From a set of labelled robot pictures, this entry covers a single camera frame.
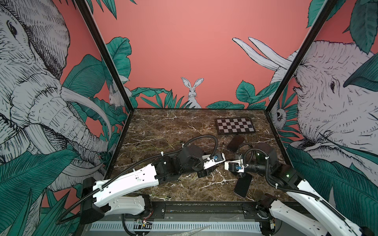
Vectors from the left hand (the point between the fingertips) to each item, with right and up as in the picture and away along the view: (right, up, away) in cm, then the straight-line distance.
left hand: (216, 159), depth 64 cm
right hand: (+3, +1, +2) cm, 4 cm away
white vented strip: (-16, -34, +6) cm, 38 cm away
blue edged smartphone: (+20, +3, +38) cm, 43 cm away
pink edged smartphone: (+18, -19, +18) cm, 32 cm away
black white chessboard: (+17, +14, +43) cm, 48 cm away
